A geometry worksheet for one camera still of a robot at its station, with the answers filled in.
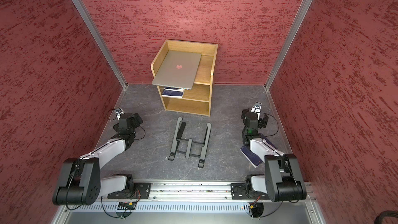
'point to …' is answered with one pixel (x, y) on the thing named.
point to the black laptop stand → (188, 146)
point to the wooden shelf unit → (196, 100)
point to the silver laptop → (178, 69)
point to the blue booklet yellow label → (254, 159)
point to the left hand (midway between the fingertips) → (129, 120)
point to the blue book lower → (172, 94)
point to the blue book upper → (173, 89)
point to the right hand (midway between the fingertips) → (255, 113)
